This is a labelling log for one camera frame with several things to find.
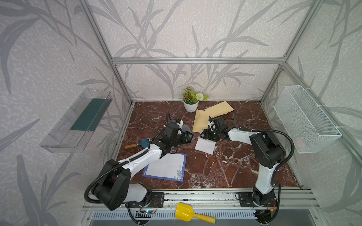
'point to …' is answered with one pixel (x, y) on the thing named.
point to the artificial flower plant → (189, 97)
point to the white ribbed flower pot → (191, 108)
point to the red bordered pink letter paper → (205, 145)
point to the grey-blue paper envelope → (185, 128)
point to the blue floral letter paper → (171, 166)
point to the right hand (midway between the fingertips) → (202, 135)
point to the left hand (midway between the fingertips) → (191, 136)
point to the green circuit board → (149, 211)
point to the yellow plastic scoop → (185, 213)
